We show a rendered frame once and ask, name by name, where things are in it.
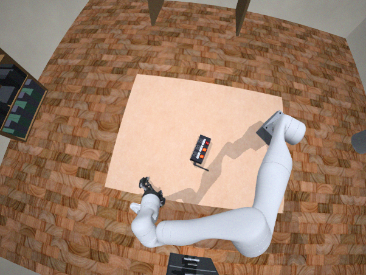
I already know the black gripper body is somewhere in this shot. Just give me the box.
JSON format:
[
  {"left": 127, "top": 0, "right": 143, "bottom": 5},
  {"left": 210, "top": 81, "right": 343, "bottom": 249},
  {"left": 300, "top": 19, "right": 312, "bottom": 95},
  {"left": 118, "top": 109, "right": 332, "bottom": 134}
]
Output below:
[{"left": 143, "top": 187, "right": 161, "bottom": 202}]

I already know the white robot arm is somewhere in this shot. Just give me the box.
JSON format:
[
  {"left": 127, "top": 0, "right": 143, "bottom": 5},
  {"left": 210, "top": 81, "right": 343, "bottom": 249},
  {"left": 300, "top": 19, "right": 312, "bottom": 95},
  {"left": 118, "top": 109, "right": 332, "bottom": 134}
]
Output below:
[{"left": 130, "top": 114, "right": 306, "bottom": 257}]

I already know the black power strip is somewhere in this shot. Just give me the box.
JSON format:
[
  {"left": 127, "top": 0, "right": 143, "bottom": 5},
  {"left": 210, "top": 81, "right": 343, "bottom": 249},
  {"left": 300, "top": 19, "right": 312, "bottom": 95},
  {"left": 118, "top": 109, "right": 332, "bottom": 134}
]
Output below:
[{"left": 190, "top": 135, "right": 211, "bottom": 171}]

